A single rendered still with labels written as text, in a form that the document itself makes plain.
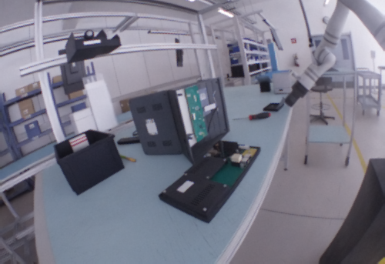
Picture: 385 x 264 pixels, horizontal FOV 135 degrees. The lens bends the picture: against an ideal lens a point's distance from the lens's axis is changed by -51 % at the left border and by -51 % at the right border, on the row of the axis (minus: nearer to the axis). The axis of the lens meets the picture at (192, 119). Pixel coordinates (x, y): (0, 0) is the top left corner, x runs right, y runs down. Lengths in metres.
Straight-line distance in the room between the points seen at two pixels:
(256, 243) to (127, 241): 1.18
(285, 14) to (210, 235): 7.11
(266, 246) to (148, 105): 1.26
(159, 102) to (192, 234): 0.36
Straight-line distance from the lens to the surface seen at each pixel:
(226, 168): 0.39
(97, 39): 0.75
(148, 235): 0.31
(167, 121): 0.49
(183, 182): 0.36
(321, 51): 0.78
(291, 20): 7.08
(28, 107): 3.93
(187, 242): 0.28
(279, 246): 1.40
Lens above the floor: 1.23
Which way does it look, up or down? 15 degrees down
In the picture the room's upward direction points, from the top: 13 degrees counter-clockwise
